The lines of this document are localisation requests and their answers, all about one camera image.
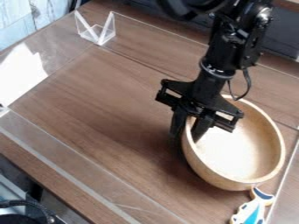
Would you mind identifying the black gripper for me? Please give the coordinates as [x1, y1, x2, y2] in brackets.
[155, 69, 245, 142]

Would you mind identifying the light wooden bowl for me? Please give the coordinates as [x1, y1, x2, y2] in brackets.
[182, 99, 286, 191]

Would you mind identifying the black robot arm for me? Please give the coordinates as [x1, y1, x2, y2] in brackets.
[155, 0, 274, 140]

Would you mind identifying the blue wooden toy fish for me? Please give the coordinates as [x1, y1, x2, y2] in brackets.
[230, 187, 275, 224]

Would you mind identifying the clear acrylic front barrier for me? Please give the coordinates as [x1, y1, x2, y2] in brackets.
[0, 108, 187, 224]

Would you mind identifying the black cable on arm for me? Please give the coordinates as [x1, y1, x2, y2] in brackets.
[227, 68, 253, 102]

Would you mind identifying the black cable lower left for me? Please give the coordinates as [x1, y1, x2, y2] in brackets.
[0, 199, 56, 224]

